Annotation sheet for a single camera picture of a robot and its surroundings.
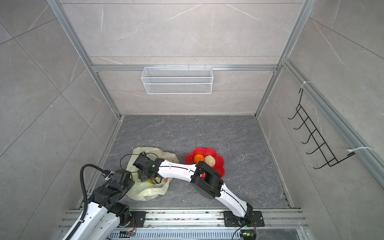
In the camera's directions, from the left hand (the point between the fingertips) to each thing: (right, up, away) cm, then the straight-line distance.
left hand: (129, 178), depth 80 cm
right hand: (+7, +1, +5) cm, 9 cm away
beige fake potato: (+45, +8, +9) cm, 47 cm away
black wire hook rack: (+92, +16, -20) cm, 95 cm away
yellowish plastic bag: (+14, -1, -14) cm, 20 cm away
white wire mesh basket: (+24, +61, +21) cm, 68 cm away
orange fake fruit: (+38, +9, +10) cm, 40 cm away
